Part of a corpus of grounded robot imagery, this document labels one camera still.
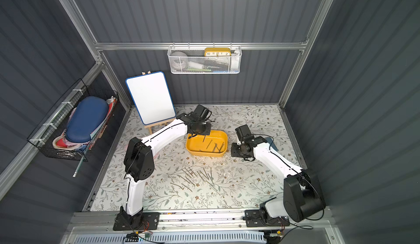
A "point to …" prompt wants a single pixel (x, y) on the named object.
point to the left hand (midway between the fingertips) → (211, 131)
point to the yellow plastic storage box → (215, 144)
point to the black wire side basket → (50, 137)
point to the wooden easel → (150, 126)
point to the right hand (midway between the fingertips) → (238, 150)
